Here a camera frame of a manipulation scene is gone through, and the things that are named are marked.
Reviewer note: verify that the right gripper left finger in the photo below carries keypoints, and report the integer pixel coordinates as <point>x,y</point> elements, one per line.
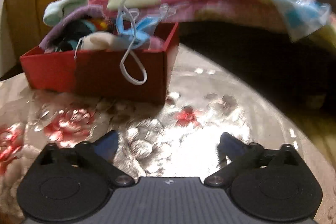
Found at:
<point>98,153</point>

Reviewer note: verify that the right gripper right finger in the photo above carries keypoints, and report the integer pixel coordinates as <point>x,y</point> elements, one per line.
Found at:
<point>243,157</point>

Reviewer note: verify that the beige plush toy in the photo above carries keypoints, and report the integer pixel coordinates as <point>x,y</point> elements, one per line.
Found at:
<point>101,41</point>

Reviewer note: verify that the pink knitted scrunchie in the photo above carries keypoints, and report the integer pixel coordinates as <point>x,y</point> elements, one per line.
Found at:
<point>156,43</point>

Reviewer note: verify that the blue face mask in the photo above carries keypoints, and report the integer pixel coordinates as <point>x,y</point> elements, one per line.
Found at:
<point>126,28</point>
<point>149,23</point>

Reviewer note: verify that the light blue towel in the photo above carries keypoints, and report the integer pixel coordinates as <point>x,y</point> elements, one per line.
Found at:
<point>56,11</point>

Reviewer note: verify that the red cardboard box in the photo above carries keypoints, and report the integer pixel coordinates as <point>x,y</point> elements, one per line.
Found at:
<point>97,73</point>

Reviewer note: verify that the blue checkered blanket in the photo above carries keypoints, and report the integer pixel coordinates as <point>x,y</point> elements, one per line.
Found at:
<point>303,17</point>

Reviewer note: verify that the dark bed frame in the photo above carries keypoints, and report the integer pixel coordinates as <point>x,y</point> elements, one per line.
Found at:
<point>300,73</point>

